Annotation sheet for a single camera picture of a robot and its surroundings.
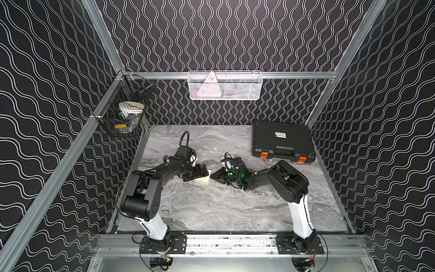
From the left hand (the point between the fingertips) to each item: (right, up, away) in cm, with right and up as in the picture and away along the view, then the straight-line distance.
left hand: (201, 173), depth 92 cm
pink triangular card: (+5, +45, -1) cm, 45 cm away
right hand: (+5, -2, +1) cm, 5 cm away
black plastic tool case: (+50, +18, +14) cm, 55 cm away
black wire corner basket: (-35, +32, -11) cm, 49 cm away
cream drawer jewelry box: (+2, -3, -2) cm, 5 cm away
